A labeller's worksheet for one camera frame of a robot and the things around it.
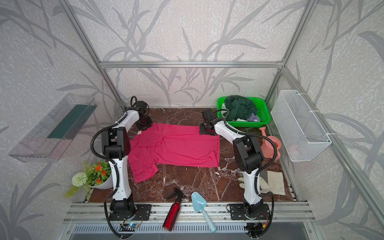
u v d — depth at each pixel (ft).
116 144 1.96
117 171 2.02
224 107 3.86
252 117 3.52
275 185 2.71
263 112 3.56
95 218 2.38
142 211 2.42
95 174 2.28
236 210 2.43
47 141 2.11
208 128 2.37
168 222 2.23
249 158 1.73
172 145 3.30
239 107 3.41
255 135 1.66
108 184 2.50
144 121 2.99
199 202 2.51
